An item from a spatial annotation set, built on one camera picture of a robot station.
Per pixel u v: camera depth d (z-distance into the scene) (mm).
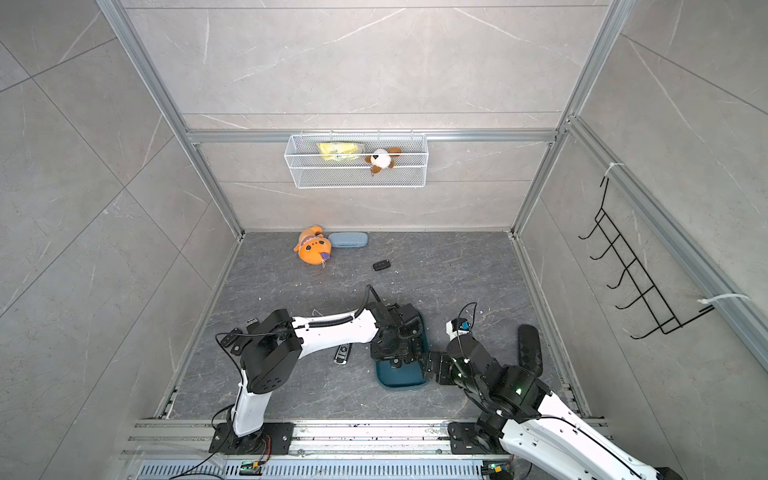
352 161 893
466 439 731
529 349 856
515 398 478
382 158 855
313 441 746
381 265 1074
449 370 625
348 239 1134
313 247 1040
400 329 702
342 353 862
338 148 833
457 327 647
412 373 856
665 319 588
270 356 487
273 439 730
